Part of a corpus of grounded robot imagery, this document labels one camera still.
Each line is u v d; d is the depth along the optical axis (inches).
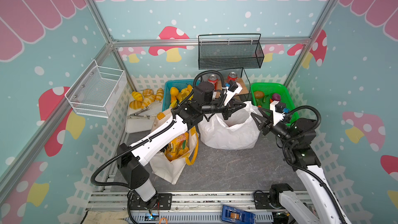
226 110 22.7
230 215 26.4
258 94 44.5
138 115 42.5
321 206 16.5
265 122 23.1
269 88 46.0
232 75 36.2
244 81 42.1
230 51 37.1
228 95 21.1
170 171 29.4
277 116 22.1
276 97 43.3
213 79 35.9
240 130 30.2
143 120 40.7
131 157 16.1
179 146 31.9
